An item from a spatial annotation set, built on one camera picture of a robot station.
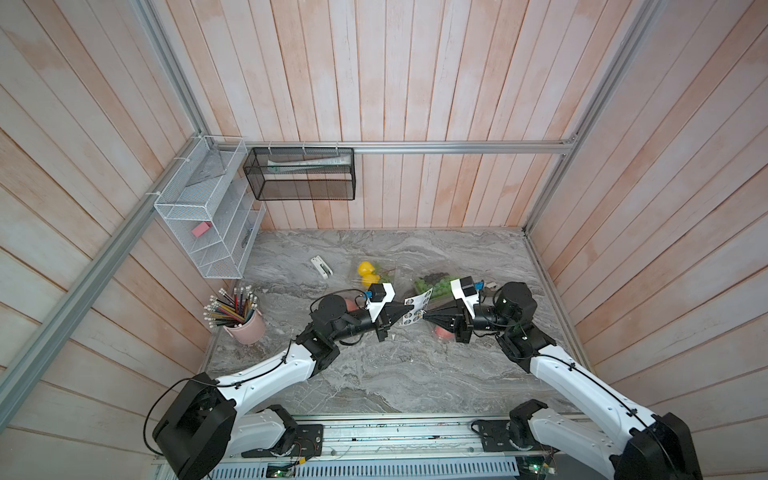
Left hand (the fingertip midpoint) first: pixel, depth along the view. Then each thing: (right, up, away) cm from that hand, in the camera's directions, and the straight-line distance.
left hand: (410, 309), depth 69 cm
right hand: (+3, -1, -2) cm, 4 cm away
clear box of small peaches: (-14, +2, -4) cm, 15 cm away
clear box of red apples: (+7, -5, -4) cm, 10 cm away
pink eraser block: (-57, +21, +13) cm, 62 cm away
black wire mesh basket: (-35, +43, +36) cm, 66 cm away
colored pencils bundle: (-51, -3, +16) cm, 53 cm away
